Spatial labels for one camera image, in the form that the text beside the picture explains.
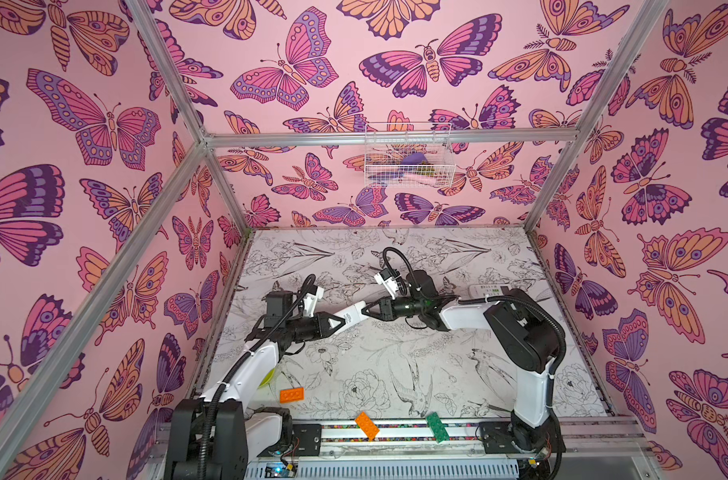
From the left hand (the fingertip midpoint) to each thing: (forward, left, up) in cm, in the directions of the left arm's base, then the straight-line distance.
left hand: (344, 320), depth 82 cm
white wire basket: (+52, -13, +22) cm, 58 cm away
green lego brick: (-24, -24, -11) cm, 36 cm away
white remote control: (+2, -2, -1) cm, 3 cm away
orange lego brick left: (-16, +14, -11) cm, 24 cm away
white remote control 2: (+16, -44, -11) cm, 48 cm away
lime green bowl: (-13, +20, -7) cm, 25 cm away
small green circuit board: (-33, +15, -15) cm, 39 cm away
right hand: (+4, -5, -2) cm, 7 cm away
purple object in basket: (+47, -22, +20) cm, 55 cm away
